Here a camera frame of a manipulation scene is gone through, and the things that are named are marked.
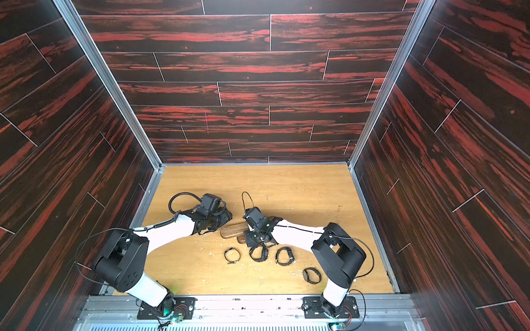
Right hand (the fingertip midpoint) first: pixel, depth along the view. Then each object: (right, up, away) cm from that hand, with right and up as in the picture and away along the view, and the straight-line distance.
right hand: (252, 235), depth 90 cm
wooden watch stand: (-8, +3, -6) cm, 10 cm away
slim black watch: (-9, -10, -6) cm, 15 cm away
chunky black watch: (+5, -7, -8) cm, 11 cm away
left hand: (-10, +7, +3) cm, 12 cm away
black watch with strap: (+17, -7, -8) cm, 20 cm away
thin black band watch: (+21, -13, -11) cm, 28 cm away
